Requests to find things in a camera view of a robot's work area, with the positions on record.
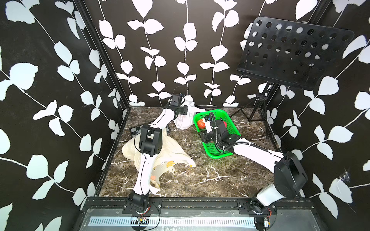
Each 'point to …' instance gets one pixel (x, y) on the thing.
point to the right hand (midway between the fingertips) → (200, 129)
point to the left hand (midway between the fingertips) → (186, 105)
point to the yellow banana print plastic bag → (171, 154)
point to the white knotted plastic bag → (186, 121)
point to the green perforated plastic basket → (210, 148)
